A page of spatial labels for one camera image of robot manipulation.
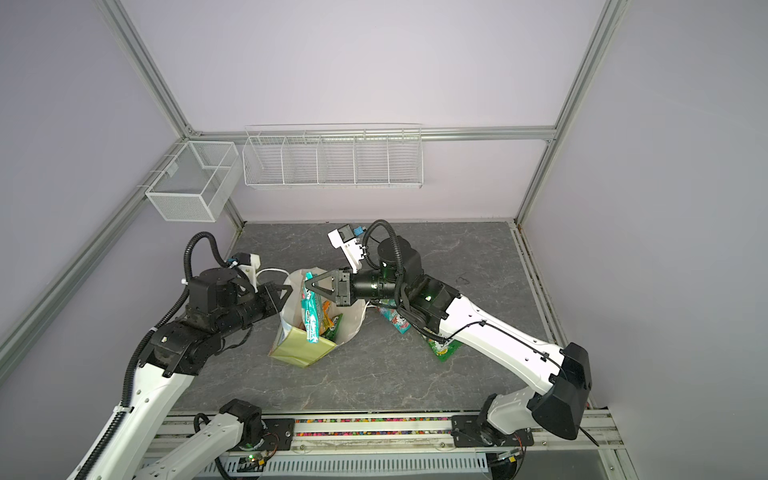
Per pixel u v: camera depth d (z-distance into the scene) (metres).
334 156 0.99
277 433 0.74
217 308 0.49
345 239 0.54
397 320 0.91
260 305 0.59
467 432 0.73
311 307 0.56
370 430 0.75
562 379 0.40
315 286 0.56
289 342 0.68
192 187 0.93
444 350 0.87
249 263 0.61
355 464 0.71
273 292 0.59
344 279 0.51
